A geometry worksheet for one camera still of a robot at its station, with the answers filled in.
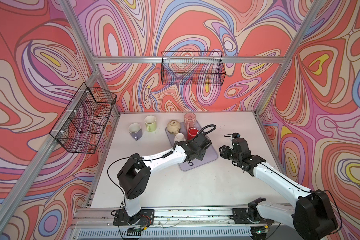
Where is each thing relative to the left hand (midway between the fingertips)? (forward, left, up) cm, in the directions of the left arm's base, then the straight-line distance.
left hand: (201, 150), depth 86 cm
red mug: (+16, +5, -4) cm, 17 cm away
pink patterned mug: (+24, +6, -1) cm, 24 cm away
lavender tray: (+3, -7, -10) cm, 13 cm away
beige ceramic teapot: (+20, +17, -3) cm, 27 cm away
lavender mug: (+20, +45, -7) cm, 49 cm away
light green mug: (+25, +34, -3) cm, 43 cm away
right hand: (-1, -13, -2) cm, 13 cm away
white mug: (+10, +13, -1) cm, 17 cm away
